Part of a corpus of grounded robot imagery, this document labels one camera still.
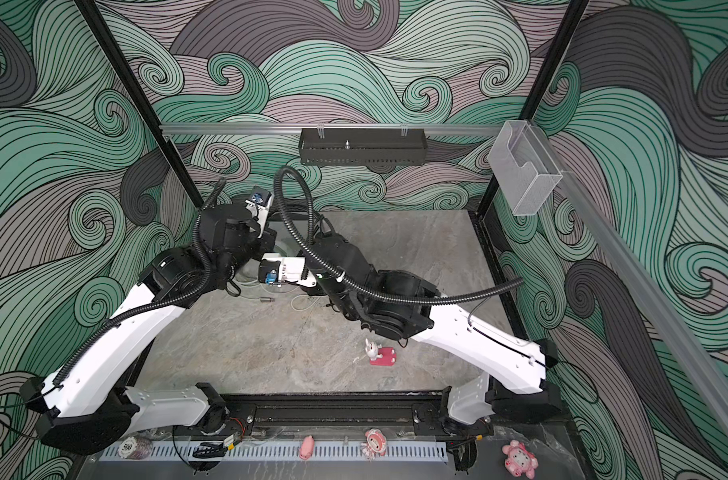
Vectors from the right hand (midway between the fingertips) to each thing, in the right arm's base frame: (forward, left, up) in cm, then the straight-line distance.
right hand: (315, 238), depth 56 cm
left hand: (+9, +13, -5) cm, 16 cm away
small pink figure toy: (-30, +4, -41) cm, 51 cm away
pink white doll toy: (-29, -12, -39) cm, 50 cm away
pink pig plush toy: (-32, -44, -40) cm, 67 cm away
